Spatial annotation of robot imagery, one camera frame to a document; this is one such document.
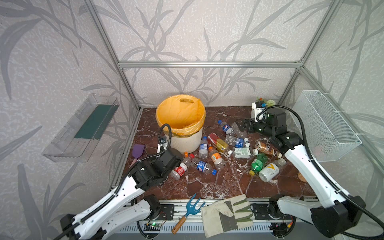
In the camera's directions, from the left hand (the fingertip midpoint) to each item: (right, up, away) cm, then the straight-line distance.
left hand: (169, 151), depth 73 cm
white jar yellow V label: (+55, -13, +9) cm, 57 cm away
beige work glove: (+29, -32, -1) cm, 43 cm away
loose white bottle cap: (+33, -5, +18) cm, 38 cm away
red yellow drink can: (+27, 0, +20) cm, 34 cm away
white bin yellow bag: (+5, +19, +25) cm, 32 cm away
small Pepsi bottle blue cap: (+33, +10, +29) cm, 45 cm away
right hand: (+37, +18, +2) cm, 41 cm away
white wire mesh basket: (+70, +9, -10) cm, 71 cm away
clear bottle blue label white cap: (+35, +2, +23) cm, 42 cm away
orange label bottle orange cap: (+25, -7, +14) cm, 29 cm away
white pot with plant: (+62, +27, +31) cm, 74 cm away
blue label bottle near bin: (+17, -6, +18) cm, 25 cm away
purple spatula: (-26, -5, +24) cm, 36 cm away
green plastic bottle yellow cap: (+51, -9, +14) cm, 53 cm away
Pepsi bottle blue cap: (+17, -12, +12) cm, 24 cm away
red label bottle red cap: (+3, -13, +9) cm, 16 cm away
